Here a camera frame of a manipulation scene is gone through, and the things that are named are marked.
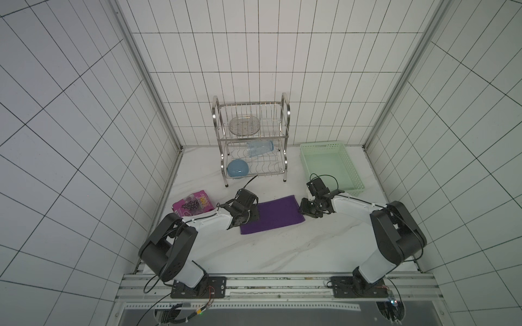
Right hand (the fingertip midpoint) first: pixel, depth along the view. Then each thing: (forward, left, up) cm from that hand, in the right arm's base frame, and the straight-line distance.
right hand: (294, 211), depth 93 cm
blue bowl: (+21, +30, +5) cm, 37 cm away
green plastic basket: (+30, -22, +1) cm, 37 cm away
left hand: (-5, +19, +1) cm, 20 cm away
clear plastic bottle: (+33, +21, +8) cm, 40 cm away
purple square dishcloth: (-3, +9, +3) cm, 10 cm away
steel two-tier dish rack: (+20, +20, +28) cm, 40 cm away
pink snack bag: (-1, +45, +6) cm, 45 cm away
